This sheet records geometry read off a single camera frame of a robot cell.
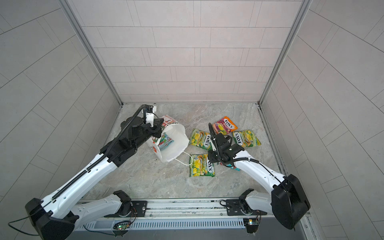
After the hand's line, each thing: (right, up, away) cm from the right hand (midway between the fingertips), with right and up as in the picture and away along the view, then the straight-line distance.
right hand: (209, 157), depth 82 cm
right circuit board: (+19, -27, -14) cm, 36 cm away
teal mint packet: (+14, -6, 0) cm, 15 cm away
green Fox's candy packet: (-5, +8, +11) cm, 15 cm away
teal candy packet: (-27, +7, +8) cm, 28 cm away
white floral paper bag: (-20, +12, +12) cm, 26 cm away
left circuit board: (-39, -25, -18) cm, 50 cm away
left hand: (-21, +22, -13) cm, 33 cm away
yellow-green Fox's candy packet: (+24, +9, +11) cm, 28 cm away
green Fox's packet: (-5, -5, 0) cm, 7 cm away
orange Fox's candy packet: (+11, +16, +18) cm, 26 cm away
